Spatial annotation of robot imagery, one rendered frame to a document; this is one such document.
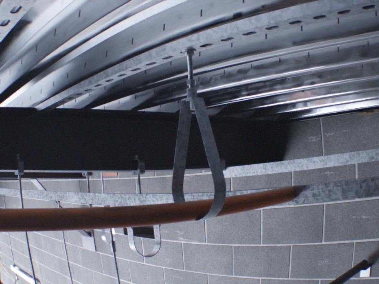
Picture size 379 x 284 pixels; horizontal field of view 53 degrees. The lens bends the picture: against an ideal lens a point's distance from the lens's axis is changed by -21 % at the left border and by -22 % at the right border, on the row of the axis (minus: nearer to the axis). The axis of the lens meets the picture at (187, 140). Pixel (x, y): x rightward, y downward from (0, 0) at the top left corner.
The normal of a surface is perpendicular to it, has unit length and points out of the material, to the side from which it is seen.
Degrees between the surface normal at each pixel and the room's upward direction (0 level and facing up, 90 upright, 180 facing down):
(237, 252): 90
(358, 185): 90
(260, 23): 90
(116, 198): 90
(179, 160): 106
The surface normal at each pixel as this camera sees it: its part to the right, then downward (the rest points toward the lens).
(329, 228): -0.73, -0.01
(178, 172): 0.63, 0.18
